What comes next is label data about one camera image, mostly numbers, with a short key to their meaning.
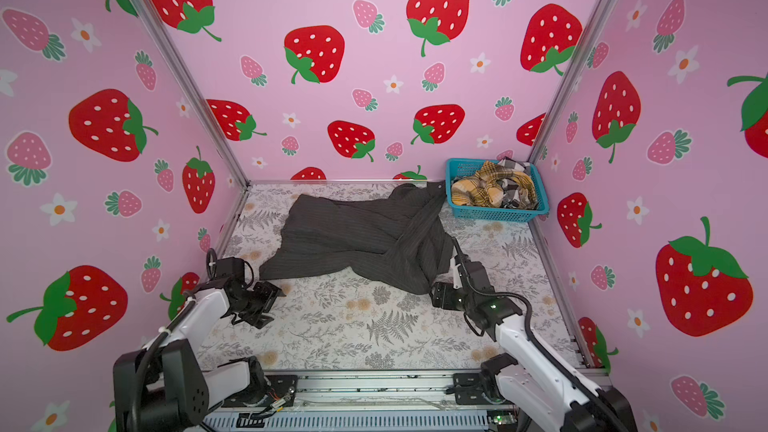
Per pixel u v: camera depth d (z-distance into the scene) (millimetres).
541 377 473
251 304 729
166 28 796
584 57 839
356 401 731
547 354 476
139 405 361
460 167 1180
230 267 705
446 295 733
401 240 982
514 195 1001
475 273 643
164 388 408
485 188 1051
